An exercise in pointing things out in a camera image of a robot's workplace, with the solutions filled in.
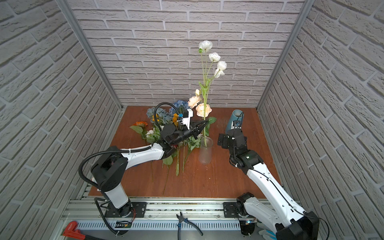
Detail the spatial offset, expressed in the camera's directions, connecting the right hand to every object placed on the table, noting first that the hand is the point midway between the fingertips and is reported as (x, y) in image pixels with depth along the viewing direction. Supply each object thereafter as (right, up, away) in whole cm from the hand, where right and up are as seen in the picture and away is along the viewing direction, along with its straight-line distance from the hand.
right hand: (230, 134), depth 77 cm
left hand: (-12, +7, -7) cm, 16 cm away
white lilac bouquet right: (-23, -9, +17) cm, 30 cm away
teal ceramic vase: (+8, +11, +13) cm, 19 cm away
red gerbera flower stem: (-35, -18, +10) cm, 41 cm away
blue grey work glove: (+15, -45, -10) cm, 49 cm away
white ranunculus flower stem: (-8, +42, +18) cm, 46 cm away
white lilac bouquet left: (-46, -3, +15) cm, 48 cm away
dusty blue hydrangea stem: (-42, +12, +25) cm, 51 cm away
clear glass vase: (-13, -11, +7) cm, 18 cm away
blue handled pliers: (-25, -41, -7) cm, 48 cm away
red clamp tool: (-76, -44, -10) cm, 89 cm away
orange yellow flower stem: (-34, +8, +28) cm, 44 cm away
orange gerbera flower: (-58, +3, +23) cm, 62 cm away
